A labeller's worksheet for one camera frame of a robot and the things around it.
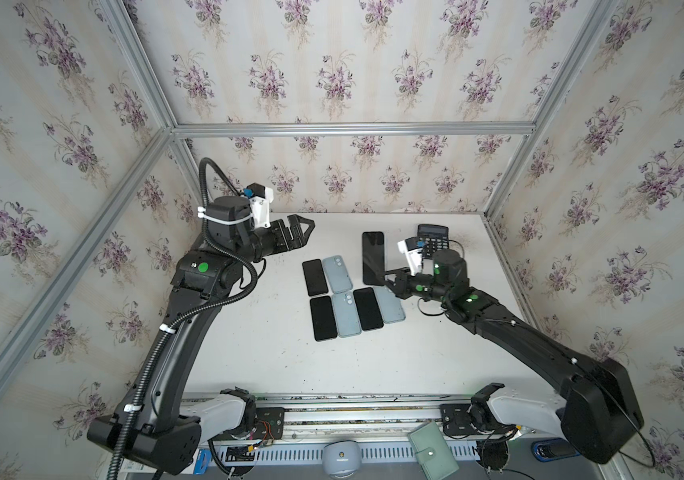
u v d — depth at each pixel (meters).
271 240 0.56
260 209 0.58
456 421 0.73
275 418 0.74
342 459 0.61
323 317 0.93
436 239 1.11
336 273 1.02
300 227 0.57
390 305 0.94
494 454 0.72
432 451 0.69
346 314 0.93
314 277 1.01
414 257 0.70
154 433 0.35
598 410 0.40
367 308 0.93
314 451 0.70
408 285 0.68
